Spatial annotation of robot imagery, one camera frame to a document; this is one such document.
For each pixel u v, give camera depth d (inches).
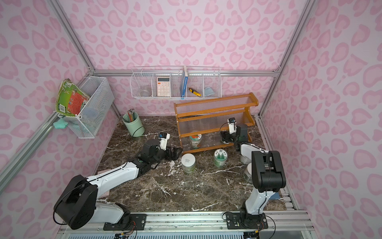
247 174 31.7
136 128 40.6
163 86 36.8
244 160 37.1
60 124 24.6
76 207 16.5
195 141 36.7
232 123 33.7
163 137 29.6
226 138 34.7
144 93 37.6
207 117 37.4
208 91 39.6
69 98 28.3
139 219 28.9
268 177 18.7
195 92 37.6
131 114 38.7
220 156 34.6
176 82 39.1
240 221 28.3
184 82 33.9
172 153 30.1
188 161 33.1
